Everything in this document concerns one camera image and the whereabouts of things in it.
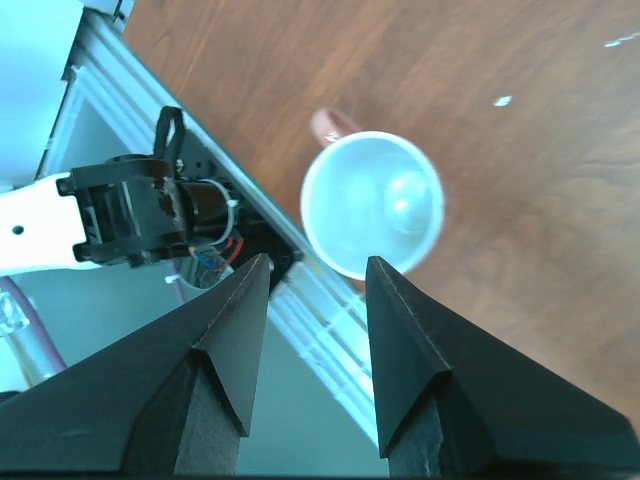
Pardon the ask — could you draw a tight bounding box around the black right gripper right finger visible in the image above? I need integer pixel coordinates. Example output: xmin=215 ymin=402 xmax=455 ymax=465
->
xmin=365 ymin=257 xmax=639 ymax=475

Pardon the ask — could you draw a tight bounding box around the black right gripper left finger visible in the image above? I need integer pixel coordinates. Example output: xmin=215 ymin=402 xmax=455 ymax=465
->
xmin=1 ymin=254 xmax=270 ymax=475

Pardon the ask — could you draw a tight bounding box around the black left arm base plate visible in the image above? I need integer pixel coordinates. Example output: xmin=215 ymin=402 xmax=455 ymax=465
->
xmin=175 ymin=128 xmax=302 ymax=292

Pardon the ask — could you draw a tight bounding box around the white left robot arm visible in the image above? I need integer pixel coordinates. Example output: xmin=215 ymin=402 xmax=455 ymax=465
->
xmin=1 ymin=106 xmax=240 ymax=276

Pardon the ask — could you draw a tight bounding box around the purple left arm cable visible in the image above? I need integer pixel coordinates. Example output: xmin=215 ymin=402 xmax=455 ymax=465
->
xmin=0 ymin=277 xmax=69 ymax=389

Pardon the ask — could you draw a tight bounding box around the white mug pink handle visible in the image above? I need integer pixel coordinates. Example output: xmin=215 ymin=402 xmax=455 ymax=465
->
xmin=300 ymin=108 xmax=445 ymax=281

